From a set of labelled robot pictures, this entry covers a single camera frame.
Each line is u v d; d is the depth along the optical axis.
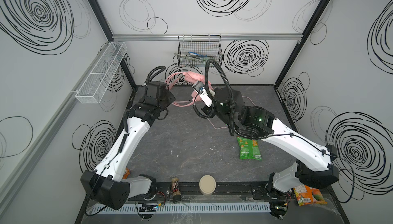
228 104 0.38
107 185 0.37
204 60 0.86
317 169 0.40
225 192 0.75
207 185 0.70
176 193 0.71
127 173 0.78
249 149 0.85
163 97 0.57
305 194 0.71
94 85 0.74
